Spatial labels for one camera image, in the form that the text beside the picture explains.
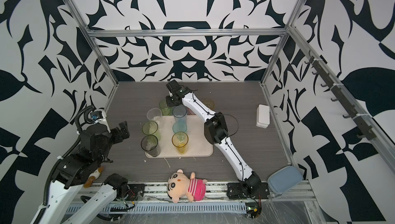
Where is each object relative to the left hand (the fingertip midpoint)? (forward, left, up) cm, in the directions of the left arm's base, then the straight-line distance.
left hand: (114, 123), depth 68 cm
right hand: (+27, -19, -18) cm, 38 cm away
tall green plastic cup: (+13, -7, -29) cm, 32 cm away
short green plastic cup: (+21, -17, -22) cm, 35 cm away
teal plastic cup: (+10, -26, -22) cm, 36 cm away
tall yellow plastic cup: (-1, -27, -17) cm, 32 cm away
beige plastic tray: (-2, -37, -25) cm, 44 cm away
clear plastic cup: (+12, -14, -13) cm, 22 cm away
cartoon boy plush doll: (-22, -28, -19) cm, 40 cm away
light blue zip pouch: (-20, -80, -27) cm, 86 cm away
